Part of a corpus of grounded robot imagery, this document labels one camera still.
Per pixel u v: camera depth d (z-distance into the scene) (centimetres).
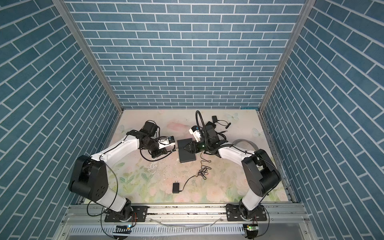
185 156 94
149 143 69
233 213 74
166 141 77
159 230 77
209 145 71
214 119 113
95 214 75
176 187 81
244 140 102
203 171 88
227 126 111
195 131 80
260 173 46
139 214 73
